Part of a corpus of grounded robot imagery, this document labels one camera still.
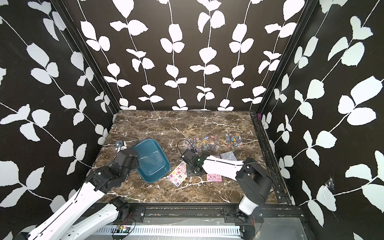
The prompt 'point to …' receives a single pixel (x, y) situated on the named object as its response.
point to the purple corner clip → (259, 116)
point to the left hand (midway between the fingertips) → (133, 154)
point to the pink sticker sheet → (214, 177)
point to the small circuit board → (122, 229)
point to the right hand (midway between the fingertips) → (190, 169)
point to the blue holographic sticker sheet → (228, 155)
